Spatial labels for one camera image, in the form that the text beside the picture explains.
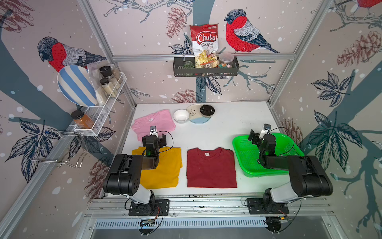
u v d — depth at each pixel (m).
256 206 0.73
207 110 1.11
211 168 0.86
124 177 0.46
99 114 0.67
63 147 0.56
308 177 0.45
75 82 0.67
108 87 0.76
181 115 1.09
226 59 0.82
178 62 0.91
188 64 0.93
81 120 0.61
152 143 0.72
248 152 0.93
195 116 1.13
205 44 0.81
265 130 0.80
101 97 0.70
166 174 0.82
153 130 0.81
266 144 0.71
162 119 1.11
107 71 0.80
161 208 0.74
